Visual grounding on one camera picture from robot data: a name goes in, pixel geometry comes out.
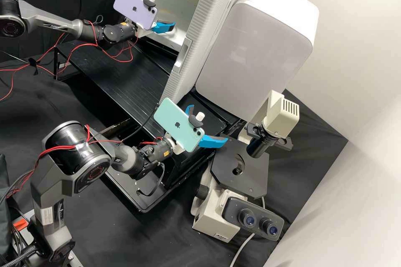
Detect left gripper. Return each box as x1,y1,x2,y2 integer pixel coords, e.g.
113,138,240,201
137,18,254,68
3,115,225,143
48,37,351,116
137,21,177,38

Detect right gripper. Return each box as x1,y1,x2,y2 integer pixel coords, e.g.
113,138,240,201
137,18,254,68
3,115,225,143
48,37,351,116
168,104,228,156

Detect incubator door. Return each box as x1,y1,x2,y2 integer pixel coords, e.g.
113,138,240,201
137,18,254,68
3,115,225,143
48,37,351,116
160,0,256,107

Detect black platform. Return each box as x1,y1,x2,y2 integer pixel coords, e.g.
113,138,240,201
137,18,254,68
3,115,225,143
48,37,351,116
53,39,188,130
187,90,250,130

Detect cream microscope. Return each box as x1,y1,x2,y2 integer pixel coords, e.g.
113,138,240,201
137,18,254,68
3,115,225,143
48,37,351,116
191,89,302,243

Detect black tray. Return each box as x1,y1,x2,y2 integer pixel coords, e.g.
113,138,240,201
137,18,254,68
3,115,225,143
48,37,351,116
103,112,231,214

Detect white box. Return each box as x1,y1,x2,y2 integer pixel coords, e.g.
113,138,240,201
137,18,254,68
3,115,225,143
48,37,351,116
194,0,320,116

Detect right wrist camera phone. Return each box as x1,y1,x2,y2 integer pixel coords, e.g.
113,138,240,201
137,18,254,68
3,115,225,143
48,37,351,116
152,97,207,152

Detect wrist camera phone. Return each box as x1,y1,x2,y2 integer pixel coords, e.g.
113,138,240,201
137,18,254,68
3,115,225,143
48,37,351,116
112,0,159,30
152,97,207,152

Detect left wrist camera phone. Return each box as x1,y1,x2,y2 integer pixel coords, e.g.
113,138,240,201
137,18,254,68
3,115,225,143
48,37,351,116
112,0,159,30

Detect grey microscope cable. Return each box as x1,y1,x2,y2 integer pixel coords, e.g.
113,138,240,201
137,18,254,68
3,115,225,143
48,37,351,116
230,231,255,267

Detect red wire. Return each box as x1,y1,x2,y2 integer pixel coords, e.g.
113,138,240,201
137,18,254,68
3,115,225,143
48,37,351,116
0,34,68,102

